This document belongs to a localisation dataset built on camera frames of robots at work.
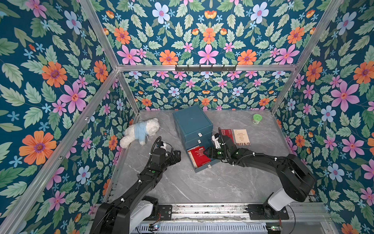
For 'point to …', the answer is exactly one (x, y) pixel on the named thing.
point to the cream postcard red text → (241, 137)
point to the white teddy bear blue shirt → (139, 131)
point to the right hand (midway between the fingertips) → (208, 149)
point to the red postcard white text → (227, 132)
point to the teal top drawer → (193, 135)
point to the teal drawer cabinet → (194, 127)
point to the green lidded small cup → (256, 118)
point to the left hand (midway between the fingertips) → (176, 152)
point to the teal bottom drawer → (203, 167)
